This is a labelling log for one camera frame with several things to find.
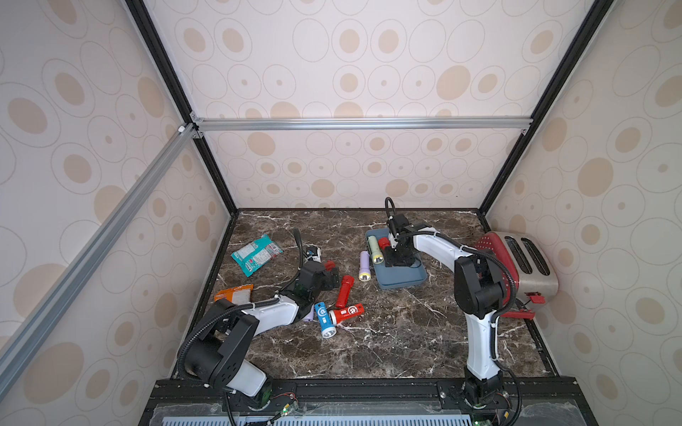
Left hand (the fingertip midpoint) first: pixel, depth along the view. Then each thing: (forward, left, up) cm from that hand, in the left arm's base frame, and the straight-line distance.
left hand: (336, 267), depth 90 cm
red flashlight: (+6, +3, -7) cm, 10 cm away
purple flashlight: (+2, -10, -7) cm, 12 cm away
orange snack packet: (-7, +35, -8) cm, 36 cm away
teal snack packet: (+10, +31, -7) cm, 34 cm away
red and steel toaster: (-7, -58, +8) cm, 59 cm away
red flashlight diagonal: (+15, -18, -5) cm, 24 cm away
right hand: (+7, -24, -6) cm, 26 cm away
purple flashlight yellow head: (-15, +8, -6) cm, 18 cm away
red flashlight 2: (-5, -3, -7) cm, 9 cm away
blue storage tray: (+1, -21, -7) cm, 23 cm away
